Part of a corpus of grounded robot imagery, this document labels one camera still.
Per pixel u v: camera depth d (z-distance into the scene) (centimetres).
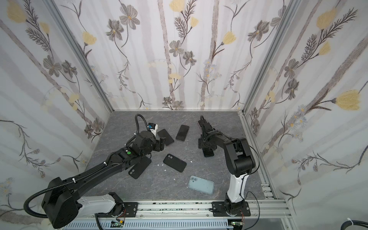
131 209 73
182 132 115
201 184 84
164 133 104
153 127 69
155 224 70
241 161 50
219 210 73
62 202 38
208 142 72
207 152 94
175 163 91
